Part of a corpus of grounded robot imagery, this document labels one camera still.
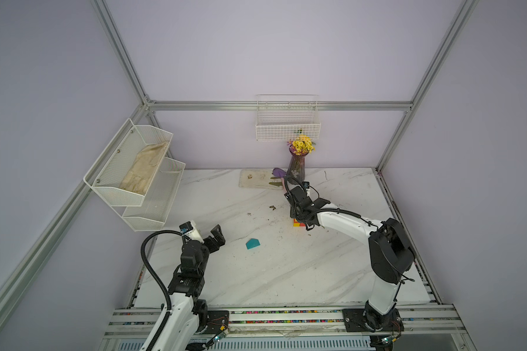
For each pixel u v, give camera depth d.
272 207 1.04
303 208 0.69
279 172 1.18
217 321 0.74
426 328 0.76
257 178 1.16
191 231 0.71
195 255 0.61
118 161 0.73
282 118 0.95
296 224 0.96
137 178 0.76
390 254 0.48
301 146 0.98
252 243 0.93
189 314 0.55
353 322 0.73
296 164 1.04
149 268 0.55
